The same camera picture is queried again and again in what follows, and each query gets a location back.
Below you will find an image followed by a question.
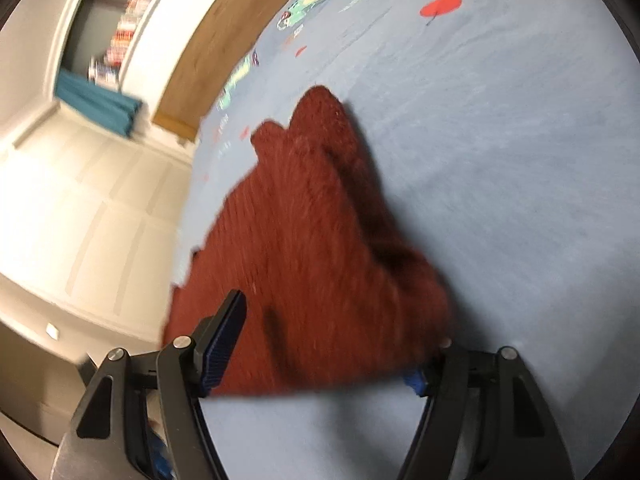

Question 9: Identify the row of books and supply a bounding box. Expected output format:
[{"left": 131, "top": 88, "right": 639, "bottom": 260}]
[{"left": 89, "top": 0, "right": 176, "bottom": 86}]

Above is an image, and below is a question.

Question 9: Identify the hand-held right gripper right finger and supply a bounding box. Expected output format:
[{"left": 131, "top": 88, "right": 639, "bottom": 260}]
[{"left": 397, "top": 337, "right": 576, "bottom": 480}]

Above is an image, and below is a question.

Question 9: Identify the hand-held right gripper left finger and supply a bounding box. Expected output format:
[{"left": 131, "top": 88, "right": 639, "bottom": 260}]
[{"left": 52, "top": 290, "right": 247, "bottom": 480}]

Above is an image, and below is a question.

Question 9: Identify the dark red knit sweater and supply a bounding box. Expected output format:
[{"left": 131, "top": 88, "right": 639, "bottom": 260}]
[{"left": 161, "top": 86, "right": 453, "bottom": 398}]

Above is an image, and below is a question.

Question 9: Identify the blue printed bedsheet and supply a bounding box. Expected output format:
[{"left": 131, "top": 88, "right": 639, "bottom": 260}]
[{"left": 175, "top": 0, "right": 638, "bottom": 480}]

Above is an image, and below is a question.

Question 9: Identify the wooden bed headboard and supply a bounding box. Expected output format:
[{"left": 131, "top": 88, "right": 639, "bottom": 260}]
[{"left": 152, "top": 0, "right": 326, "bottom": 140}]

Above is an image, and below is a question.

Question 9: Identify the white wardrobe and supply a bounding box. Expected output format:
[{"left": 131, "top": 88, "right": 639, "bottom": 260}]
[{"left": 0, "top": 100, "right": 201, "bottom": 341}]

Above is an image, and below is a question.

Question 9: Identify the teal curtain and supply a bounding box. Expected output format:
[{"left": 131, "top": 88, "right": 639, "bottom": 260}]
[{"left": 54, "top": 70, "right": 144, "bottom": 136}]

